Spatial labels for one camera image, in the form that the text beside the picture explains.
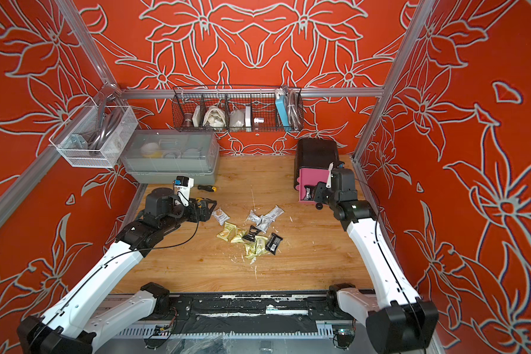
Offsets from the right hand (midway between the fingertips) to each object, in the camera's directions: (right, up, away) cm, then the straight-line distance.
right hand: (313, 185), depth 77 cm
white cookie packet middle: (-18, -17, +15) cm, 29 cm away
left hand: (-38, -5, -2) cm, 39 cm away
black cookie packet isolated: (+1, -4, +12) cm, 13 cm away
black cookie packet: (-15, -24, +9) cm, 30 cm away
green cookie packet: (-28, -22, +10) cm, 37 cm away
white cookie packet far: (-13, -13, +18) cm, 26 cm away
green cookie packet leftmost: (-33, -19, +14) cm, 40 cm away
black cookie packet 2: (-23, -21, +10) cm, 33 cm away
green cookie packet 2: (-23, -26, +7) cm, 35 cm away
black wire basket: (-22, +34, +19) cm, 44 cm away
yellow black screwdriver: (-45, -2, +24) cm, 51 cm away
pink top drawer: (+2, +3, +15) cm, 15 cm away
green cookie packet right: (-19, -24, +8) cm, 32 cm away
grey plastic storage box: (-60, +13, +23) cm, 66 cm away
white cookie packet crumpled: (-23, -14, +16) cm, 31 cm away
